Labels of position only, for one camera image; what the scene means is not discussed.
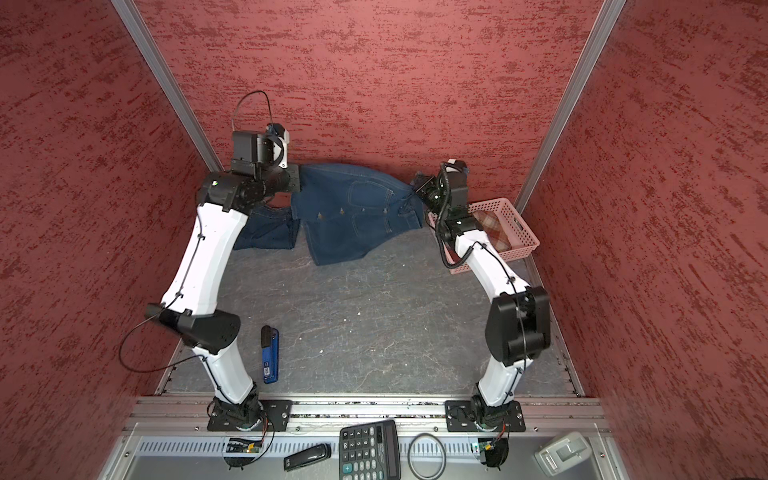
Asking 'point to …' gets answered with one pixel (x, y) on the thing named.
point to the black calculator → (370, 452)
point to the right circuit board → (493, 451)
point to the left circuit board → (242, 445)
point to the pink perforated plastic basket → (520, 236)
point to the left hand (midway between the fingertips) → (296, 177)
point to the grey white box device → (562, 452)
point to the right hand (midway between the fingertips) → (408, 180)
